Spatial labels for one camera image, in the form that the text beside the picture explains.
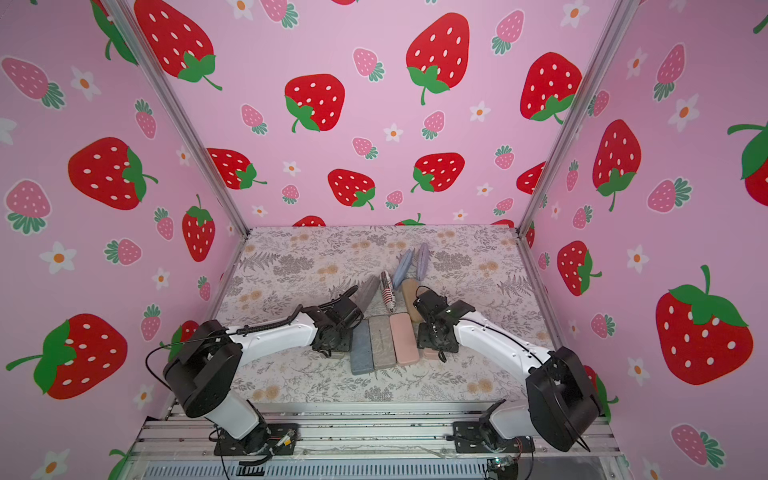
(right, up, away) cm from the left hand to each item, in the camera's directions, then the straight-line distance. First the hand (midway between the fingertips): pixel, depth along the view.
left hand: (345, 343), depth 90 cm
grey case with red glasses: (+11, +1, -2) cm, 12 cm away
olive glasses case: (+20, +16, +12) cm, 28 cm away
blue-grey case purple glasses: (+5, -1, -4) cm, 7 cm away
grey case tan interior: (+25, +25, +15) cm, 39 cm away
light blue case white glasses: (+18, +23, +14) cm, 32 cm away
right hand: (+29, +2, -5) cm, 29 cm away
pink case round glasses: (+25, 0, -9) cm, 27 cm away
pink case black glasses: (+18, +1, +1) cm, 18 cm away
